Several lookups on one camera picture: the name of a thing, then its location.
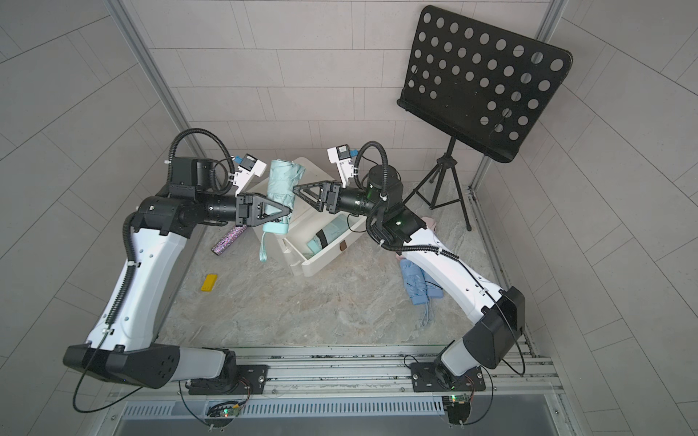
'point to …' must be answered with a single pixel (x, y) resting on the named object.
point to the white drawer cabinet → (316, 170)
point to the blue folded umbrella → (419, 285)
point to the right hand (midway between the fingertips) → (302, 195)
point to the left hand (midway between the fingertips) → (287, 211)
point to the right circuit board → (458, 407)
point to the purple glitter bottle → (227, 239)
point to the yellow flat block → (209, 282)
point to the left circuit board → (221, 415)
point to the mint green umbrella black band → (329, 233)
